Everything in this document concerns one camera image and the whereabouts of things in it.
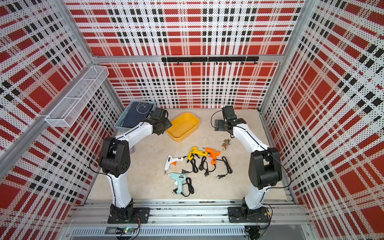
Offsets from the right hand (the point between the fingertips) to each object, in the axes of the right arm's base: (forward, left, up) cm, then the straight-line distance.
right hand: (226, 124), depth 92 cm
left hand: (+4, +37, -5) cm, 38 cm away
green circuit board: (-53, +55, -16) cm, 79 cm away
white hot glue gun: (-18, +34, -13) cm, 41 cm away
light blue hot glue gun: (-29, +29, -13) cm, 42 cm away
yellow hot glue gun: (-11, +21, -13) cm, 27 cm away
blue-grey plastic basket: (+19, +66, -8) cm, 69 cm away
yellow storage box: (+8, +30, -13) cm, 33 cm away
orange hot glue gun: (-12, +8, -14) cm, 21 cm away
